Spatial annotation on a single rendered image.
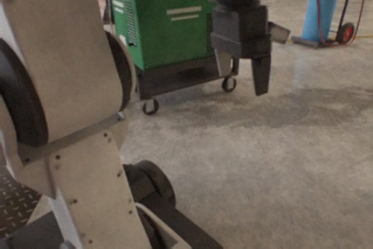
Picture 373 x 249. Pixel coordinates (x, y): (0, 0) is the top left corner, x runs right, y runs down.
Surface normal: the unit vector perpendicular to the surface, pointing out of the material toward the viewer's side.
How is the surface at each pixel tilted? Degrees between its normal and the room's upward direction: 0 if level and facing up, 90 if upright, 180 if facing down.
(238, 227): 0
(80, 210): 74
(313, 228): 0
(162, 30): 86
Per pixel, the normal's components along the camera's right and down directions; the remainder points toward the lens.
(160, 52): 0.50, 0.34
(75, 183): 0.69, 0.07
